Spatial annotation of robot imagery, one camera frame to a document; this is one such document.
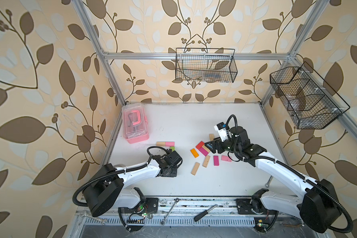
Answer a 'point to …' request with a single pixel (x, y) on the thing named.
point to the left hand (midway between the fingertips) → (171, 171)
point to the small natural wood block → (206, 148)
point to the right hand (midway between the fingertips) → (209, 142)
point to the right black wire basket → (311, 102)
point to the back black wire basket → (210, 65)
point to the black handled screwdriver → (205, 213)
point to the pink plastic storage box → (135, 123)
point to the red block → (200, 145)
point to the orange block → (194, 152)
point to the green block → (172, 148)
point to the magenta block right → (216, 160)
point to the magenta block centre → (203, 151)
